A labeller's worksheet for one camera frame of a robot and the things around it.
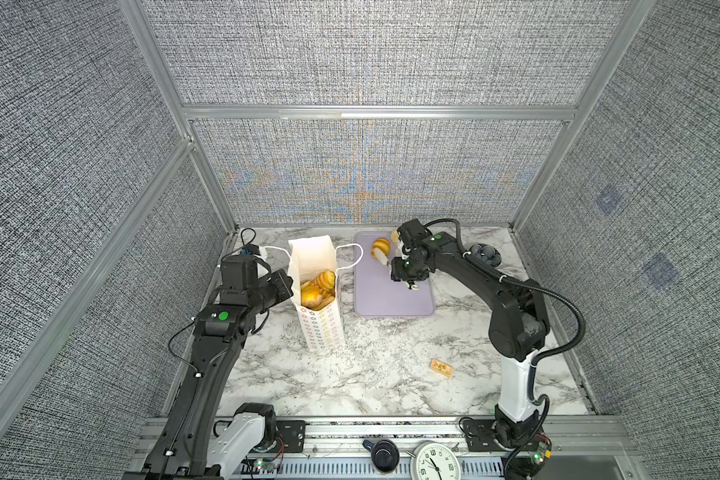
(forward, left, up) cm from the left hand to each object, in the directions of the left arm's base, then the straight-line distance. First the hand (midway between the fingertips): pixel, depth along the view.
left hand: (293, 278), depth 74 cm
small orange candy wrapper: (-16, -39, -24) cm, 48 cm away
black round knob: (-35, -20, -23) cm, 47 cm away
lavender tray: (+10, -22, -24) cm, 34 cm away
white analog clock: (-37, -32, -21) cm, 53 cm away
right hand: (+11, -29, -15) cm, 35 cm away
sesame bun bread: (-2, -4, -5) cm, 7 cm away
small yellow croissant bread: (+29, -26, -20) cm, 44 cm away
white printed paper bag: (+10, -3, -5) cm, 12 cm away
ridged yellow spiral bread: (+8, -7, -12) cm, 16 cm away
